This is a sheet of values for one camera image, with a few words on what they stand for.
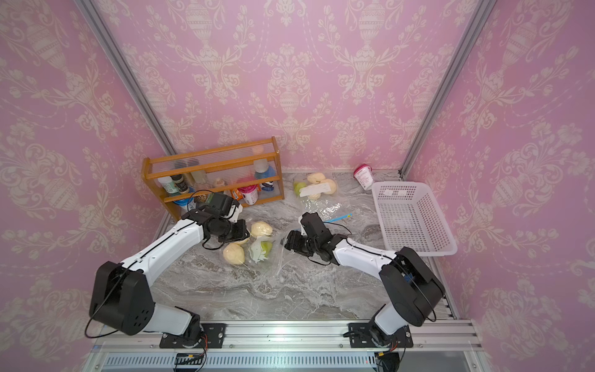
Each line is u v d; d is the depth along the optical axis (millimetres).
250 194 997
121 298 420
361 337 729
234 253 857
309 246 732
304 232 714
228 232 729
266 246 887
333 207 968
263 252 853
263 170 996
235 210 730
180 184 895
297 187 1068
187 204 971
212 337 742
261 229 925
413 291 436
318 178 1117
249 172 1124
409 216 1029
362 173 1126
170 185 894
